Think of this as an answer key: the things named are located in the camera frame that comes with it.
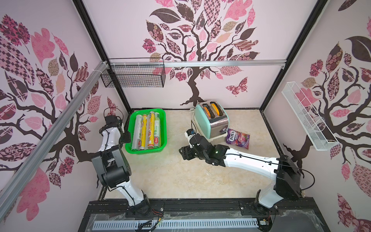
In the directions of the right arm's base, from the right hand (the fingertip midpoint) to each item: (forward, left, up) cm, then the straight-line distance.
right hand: (184, 151), depth 77 cm
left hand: (+11, +40, -6) cm, 42 cm away
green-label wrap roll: (+20, +19, -8) cm, 29 cm away
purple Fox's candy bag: (+17, -37, -15) cm, 44 cm away
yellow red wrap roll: (+18, +22, -5) cm, 29 cm away
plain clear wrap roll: (+20, +33, -9) cm, 40 cm away
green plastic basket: (+21, +25, -7) cm, 34 cm away
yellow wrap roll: (+25, +29, -9) cm, 39 cm away
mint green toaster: (+21, -18, +1) cm, 28 cm away
